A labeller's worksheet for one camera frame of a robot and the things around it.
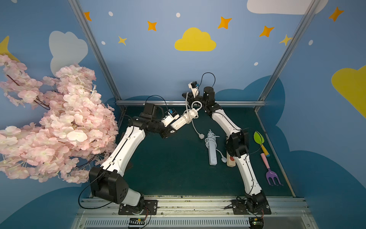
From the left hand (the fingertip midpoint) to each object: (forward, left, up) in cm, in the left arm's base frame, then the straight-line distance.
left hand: (174, 127), depth 78 cm
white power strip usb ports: (+1, -7, +7) cm, 9 cm away
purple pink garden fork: (-17, -60, -24) cm, 66 cm away
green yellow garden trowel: (+9, -61, -24) cm, 66 cm away
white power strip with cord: (+2, -24, -20) cm, 32 cm away
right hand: (+28, -6, +3) cm, 28 cm away
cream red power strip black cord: (-10, -36, -21) cm, 43 cm away
